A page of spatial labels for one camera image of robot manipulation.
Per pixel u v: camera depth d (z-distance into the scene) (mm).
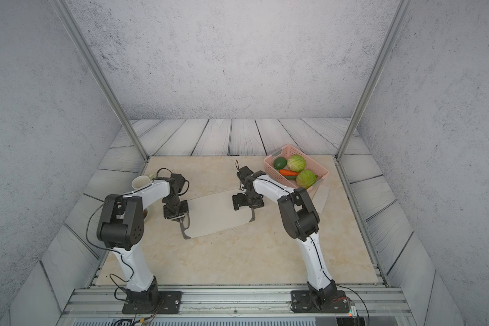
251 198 849
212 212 968
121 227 516
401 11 706
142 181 1020
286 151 1185
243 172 833
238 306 727
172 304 726
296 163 1084
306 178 1014
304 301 726
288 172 1103
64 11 704
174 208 817
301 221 571
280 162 1138
